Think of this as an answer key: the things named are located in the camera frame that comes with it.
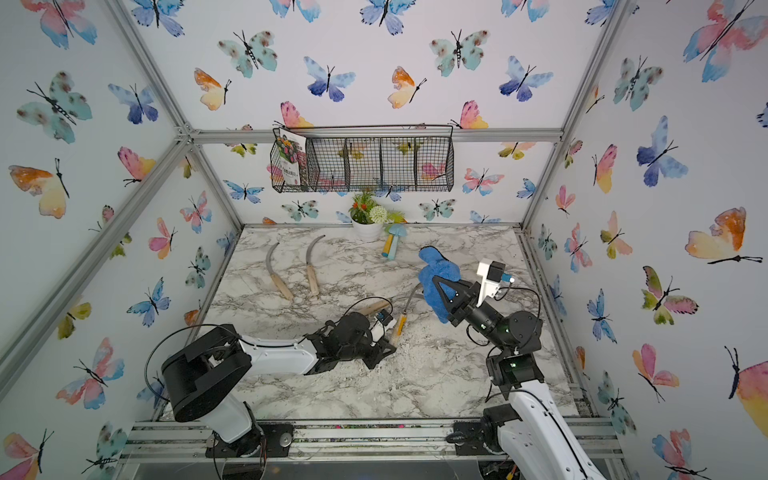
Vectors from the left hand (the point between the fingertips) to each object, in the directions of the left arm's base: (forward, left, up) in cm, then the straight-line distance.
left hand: (395, 345), depth 85 cm
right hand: (+2, -9, +30) cm, 32 cm away
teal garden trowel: (+48, -2, -3) cm, 48 cm away
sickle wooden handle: (+27, +41, -3) cm, 49 cm away
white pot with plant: (+43, +8, +9) cm, 44 cm away
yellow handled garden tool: (+40, +2, -3) cm, 41 cm away
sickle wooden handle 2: (+22, +27, -3) cm, 35 cm away
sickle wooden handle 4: (+14, +7, -3) cm, 16 cm away
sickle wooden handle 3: (+2, -1, +5) cm, 6 cm away
